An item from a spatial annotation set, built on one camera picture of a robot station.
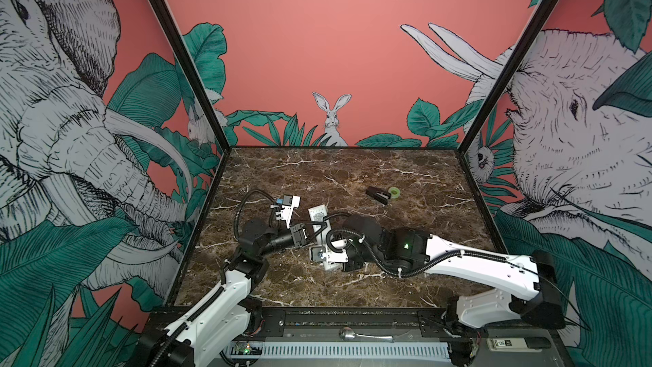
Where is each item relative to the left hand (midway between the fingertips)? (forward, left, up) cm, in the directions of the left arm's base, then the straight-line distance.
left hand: (325, 227), depth 68 cm
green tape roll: (+27, -30, -24) cm, 46 cm away
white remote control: (+2, +1, -1) cm, 3 cm away
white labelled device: (-27, -55, -19) cm, 64 cm away
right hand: (-4, 0, -2) cm, 4 cm away
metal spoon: (-22, -6, -24) cm, 33 cm away
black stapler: (+26, -22, -24) cm, 41 cm away
